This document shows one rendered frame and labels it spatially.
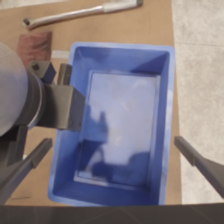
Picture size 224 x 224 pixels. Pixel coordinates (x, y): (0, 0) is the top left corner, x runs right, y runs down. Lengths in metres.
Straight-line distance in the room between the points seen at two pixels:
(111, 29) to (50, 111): 0.52
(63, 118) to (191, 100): 0.97
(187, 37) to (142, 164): 0.99
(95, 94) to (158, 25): 0.37
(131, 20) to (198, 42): 0.66
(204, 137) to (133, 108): 0.74
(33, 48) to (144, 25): 0.42
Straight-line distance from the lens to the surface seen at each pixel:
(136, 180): 0.41
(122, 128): 0.40
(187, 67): 1.15
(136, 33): 0.65
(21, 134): 0.17
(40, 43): 0.71
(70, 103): 0.18
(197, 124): 1.08
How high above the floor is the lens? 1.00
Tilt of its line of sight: 79 degrees down
